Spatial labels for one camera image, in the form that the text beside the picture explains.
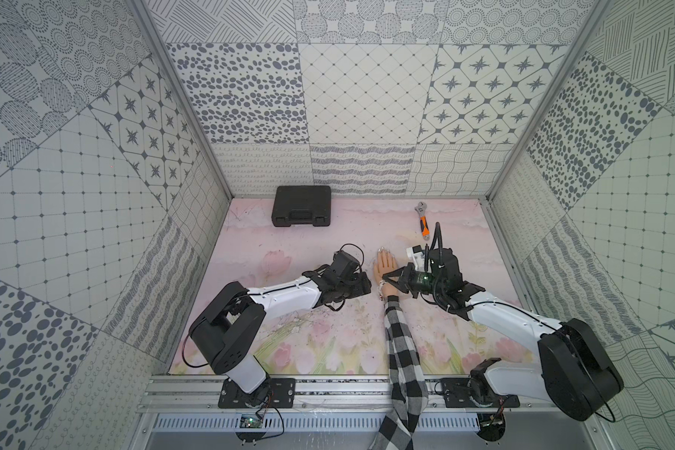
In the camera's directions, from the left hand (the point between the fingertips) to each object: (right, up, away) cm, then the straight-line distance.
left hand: (372, 291), depth 85 cm
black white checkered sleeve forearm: (+8, -21, -15) cm, 27 cm away
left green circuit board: (-33, -31, -14) cm, 47 cm away
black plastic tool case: (-27, +29, +30) cm, 50 cm away
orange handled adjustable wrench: (+23, +27, +31) cm, 47 cm away
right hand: (+3, +4, -4) cm, 7 cm away
